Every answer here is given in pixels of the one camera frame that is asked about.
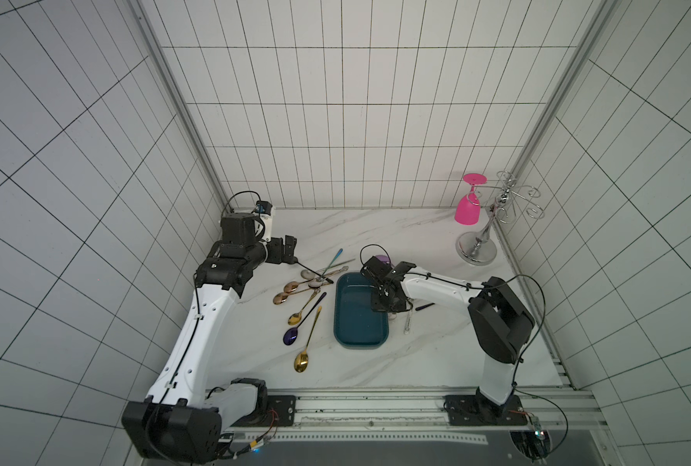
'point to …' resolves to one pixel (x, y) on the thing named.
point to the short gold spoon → (295, 317)
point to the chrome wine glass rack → (477, 248)
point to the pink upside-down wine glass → (468, 208)
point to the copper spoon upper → (293, 285)
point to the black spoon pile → (323, 277)
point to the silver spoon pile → (307, 274)
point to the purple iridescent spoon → (383, 258)
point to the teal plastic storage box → (356, 325)
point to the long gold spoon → (301, 361)
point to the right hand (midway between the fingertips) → (373, 309)
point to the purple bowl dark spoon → (290, 335)
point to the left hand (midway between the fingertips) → (276, 244)
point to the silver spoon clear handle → (407, 329)
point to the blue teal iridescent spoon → (339, 252)
